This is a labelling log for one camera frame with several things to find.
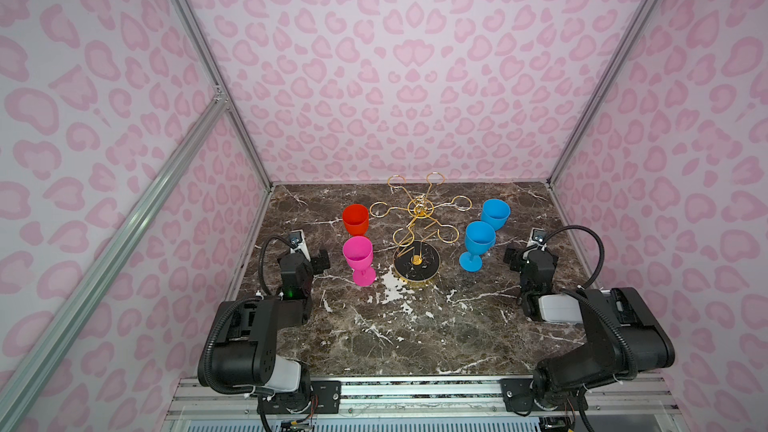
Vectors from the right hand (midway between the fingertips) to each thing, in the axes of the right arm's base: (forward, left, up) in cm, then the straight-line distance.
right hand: (530, 242), depth 91 cm
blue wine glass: (0, +16, +2) cm, 16 cm away
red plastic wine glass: (+3, +53, +7) cm, 54 cm away
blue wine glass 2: (+11, +9, +1) cm, 14 cm away
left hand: (-2, +68, +2) cm, 68 cm away
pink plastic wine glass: (-8, +51, +7) cm, 52 cm away
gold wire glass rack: (-3, +36, -5) cm, 36 cm away
